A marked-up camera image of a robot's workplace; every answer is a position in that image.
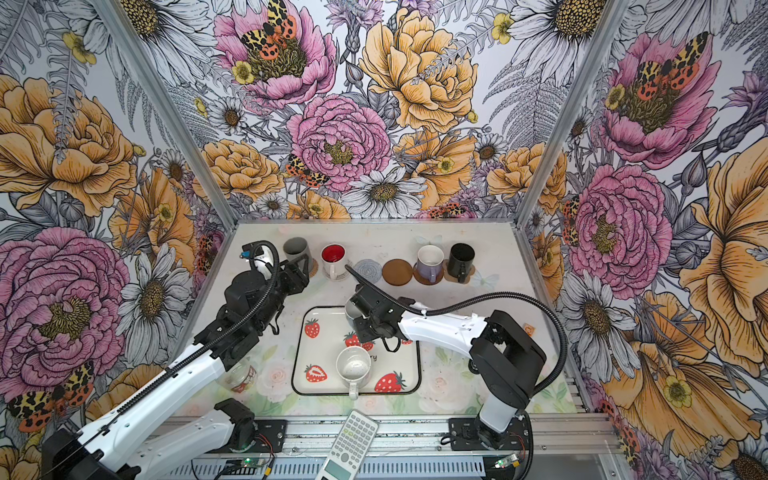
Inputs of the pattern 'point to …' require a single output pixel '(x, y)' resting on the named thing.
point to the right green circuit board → (504, 462)
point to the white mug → (353, 366)
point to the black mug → (460, 260)
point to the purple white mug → (430, 262)
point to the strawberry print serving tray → (319, 333)
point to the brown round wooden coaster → (424, 281)
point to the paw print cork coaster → (447, 275)
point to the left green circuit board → (254, 462)
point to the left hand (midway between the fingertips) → (300, 267)
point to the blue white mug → (352, 312)
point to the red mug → (333, 257)
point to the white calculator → (346, 457)
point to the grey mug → (296, 246)
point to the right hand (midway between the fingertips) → (366, 336)
